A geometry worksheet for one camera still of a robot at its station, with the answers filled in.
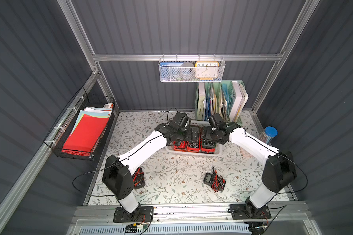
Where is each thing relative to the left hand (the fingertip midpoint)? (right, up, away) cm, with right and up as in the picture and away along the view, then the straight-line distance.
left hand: (190, 133), depth 80 cm
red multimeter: (-5, -8, +8) cm, 13 cm away
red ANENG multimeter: (+11, -9, +8) cm, 16 cm away
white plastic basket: (-12, -10, +7) cm, 17 cm away
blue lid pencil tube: (+45, 0, +2) cm, 45 cm away
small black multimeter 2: (-30, -26, +2) cm, 39 cm away
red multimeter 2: (+3, -8, +11) cm, 13 cm away
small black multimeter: (+15, -27, -1) cm, 31 cm away
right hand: (+13, -1, +8) cm, 16 cm away
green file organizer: (+25, +23, +14) cm, 37 cm away
